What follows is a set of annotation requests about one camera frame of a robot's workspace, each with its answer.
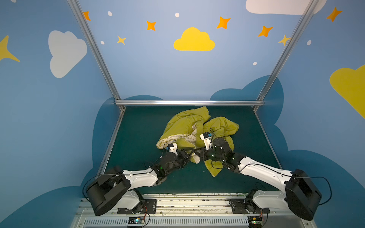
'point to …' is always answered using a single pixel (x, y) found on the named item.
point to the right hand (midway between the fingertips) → (195, 149)
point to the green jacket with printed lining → (186, 129)
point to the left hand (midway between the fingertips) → (194, 149)
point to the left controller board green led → (136, 220)
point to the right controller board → (254, 221)
